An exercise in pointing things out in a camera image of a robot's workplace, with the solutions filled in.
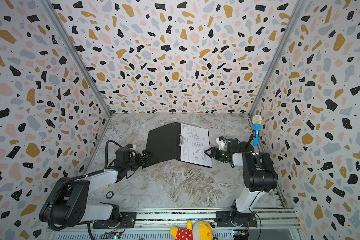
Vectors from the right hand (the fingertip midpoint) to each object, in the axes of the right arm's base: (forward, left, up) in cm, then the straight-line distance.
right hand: (207, 151), depth 96 cm
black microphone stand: (+5, -27, -1) cm, 27 cm away
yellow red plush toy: (-42, +6, +4) cm, 43 cm away
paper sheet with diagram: (+7, +7, 0) cm, 10 cm away
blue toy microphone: (+7, -26, +21) cm, 35 cm away
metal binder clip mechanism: (+5, +17, +5) cm, 18 cm away
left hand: (-5, +36, +4) cm, 36 cm away
